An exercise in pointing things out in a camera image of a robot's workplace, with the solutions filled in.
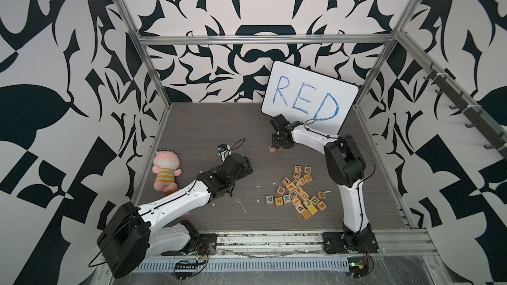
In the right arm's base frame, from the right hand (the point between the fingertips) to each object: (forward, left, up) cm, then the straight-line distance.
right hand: (277, 140), depth 102 cm
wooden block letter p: (-30, +6, 0) cm, 30 cm away
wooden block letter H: (-30, +2, 0) cm, 30 cm away
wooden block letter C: (-28, -16, +1) cm, 32 cm away
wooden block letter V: (-16, -13, 0) cm, 21 cm away
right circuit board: (-52, -25, -3) cm, 58 cm away
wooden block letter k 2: (-32, -15, 0) cm, 36 cm away
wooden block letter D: (-30, -13, 0) cm, 33 cm away
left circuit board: (-55, +36, -1) cm, 66 cm away
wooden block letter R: (-5, +3, 0) cm, 6 cm away
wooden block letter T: (-16, -8, 0) cm, 18 cm away
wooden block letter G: (-26, +1, +1) cm, 26 cm away
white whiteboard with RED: (+9, -19, +19) cm, 28 cm away
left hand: (-16, +17, +10) cm, 25 cm away
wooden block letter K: (-29, -2, +1) cm, 29 cm away
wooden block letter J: (-31, -10, +1) cm, 33 cm away
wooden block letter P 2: (-23, -6, +1) cm, 24 cm away
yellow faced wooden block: (-35, -9, 0) cm, 36 cm away
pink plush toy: (-17, +50, +6) cm, 53 cm away
